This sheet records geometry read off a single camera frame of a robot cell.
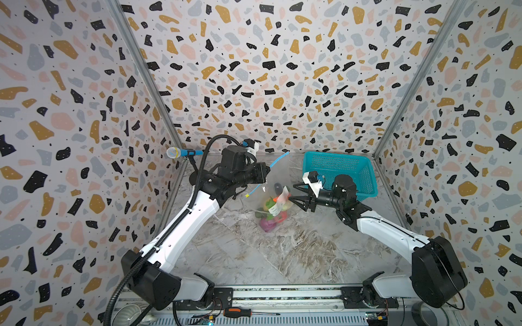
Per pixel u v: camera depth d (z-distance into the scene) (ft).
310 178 2.17
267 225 2.81
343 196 2.10
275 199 2.62
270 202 2.62
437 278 1.39
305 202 2.26
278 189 2.81
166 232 1.37
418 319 2.29
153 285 1.21
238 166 1.80
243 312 2.30
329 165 3.71
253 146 2.16
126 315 2.30
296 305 2.40
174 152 2.87
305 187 2.55
